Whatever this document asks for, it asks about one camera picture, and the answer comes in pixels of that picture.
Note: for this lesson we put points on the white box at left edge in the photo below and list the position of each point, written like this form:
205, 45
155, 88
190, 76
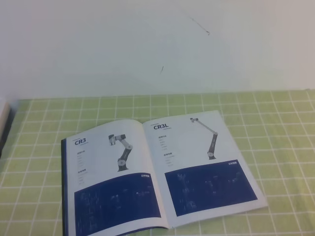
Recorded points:
4, 113

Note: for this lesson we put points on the green checkered tablecloth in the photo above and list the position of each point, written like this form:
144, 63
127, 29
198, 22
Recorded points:
274, 130

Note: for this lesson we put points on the robot catalogue book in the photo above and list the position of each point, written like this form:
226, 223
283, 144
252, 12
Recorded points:
125, 176

